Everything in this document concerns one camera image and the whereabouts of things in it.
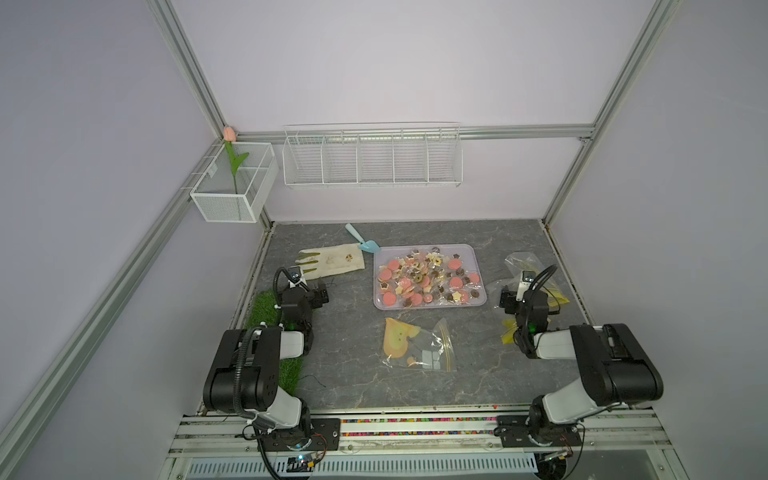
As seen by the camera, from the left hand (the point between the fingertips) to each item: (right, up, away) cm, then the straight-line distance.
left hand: (307, 282), depth 93 cm
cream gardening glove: (+1, +6, +16) cm, 17 cm away
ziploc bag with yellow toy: (+35, -19, -6) cm, 40 cm away
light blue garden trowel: (+18, +12, +20) cm, 29 cm away
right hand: (+68, -1, +1) cm, 68 cm away
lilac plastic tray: (+56, +8, +18) cm, 60 cm away
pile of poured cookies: (+37, +1, +9) cm, 39 cm away
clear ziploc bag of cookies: (+72, +5, +5) cm, 73 cm away
